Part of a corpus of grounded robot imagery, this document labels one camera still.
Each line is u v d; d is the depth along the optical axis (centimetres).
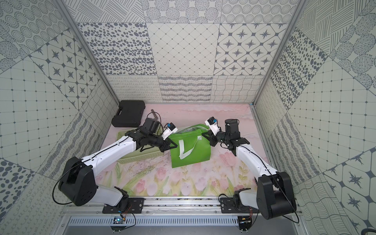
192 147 82
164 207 76
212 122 72
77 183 41
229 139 66
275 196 40
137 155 84
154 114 114
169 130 73
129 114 110
